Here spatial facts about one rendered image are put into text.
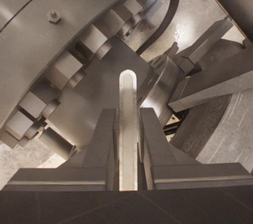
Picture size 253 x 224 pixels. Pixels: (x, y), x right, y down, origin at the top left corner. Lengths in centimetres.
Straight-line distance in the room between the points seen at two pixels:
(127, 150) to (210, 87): 21
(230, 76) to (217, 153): 12
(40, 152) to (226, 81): 147
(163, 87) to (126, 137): 27
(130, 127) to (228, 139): 18
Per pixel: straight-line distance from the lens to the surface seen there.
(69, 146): 92
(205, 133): 31
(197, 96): 36
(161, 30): 58
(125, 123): 16
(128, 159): 17
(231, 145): 30
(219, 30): 59
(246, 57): 35
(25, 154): 170
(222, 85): 33
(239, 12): 42
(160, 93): 41
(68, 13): 33
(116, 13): 38
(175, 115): 53
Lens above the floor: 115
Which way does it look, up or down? 71 degrees down
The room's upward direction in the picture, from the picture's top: 171 degrees counter-clockwise
